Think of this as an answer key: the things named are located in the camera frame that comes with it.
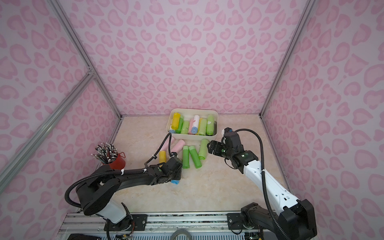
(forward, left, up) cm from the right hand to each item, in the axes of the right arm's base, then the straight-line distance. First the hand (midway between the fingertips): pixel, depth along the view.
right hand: (212, 146), depth 80 cm
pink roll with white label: (+26, +14, -14) cm, 32 cm away
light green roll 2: (+4, +5, -15) cm, 17 cm away
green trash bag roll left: (+2, +16, -16) cm, 23 cm away
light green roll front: (+20, +5, -10) cm, 23 cm away
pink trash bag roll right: (+9, +21, -16) cm, 27 cm away
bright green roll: (+22, +22, -15) cm, 35 cm away
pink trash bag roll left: (-5, +23, +6) cm, 25 cm away
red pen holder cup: (-4, +55, -14) cm, 57 cm away
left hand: (-9, +17, -18) cm, 26 cm away
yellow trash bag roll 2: (0, +29, -12) cm, 32 cm away
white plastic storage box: (+39, +17, -15) cm, 45 cm away
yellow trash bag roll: (+28, +25, -11) cm, 39 cm away
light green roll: (+24, 0, -11) cm, 26 cm away
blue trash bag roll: (-14, +20, -15) cm, 29 cm away
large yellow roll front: (+22, +8, -11) cm, 25 cm away
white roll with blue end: (+24, +10, -11) cm, 28 cm away
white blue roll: (+21, +27, -14) cm, 37 cm away
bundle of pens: (-5, +56, 0) cm, 56 cm away
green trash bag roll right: (+2, +10, -15) cm, 18 cm away
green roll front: (+24, +18, -14) cm, 32 cm away
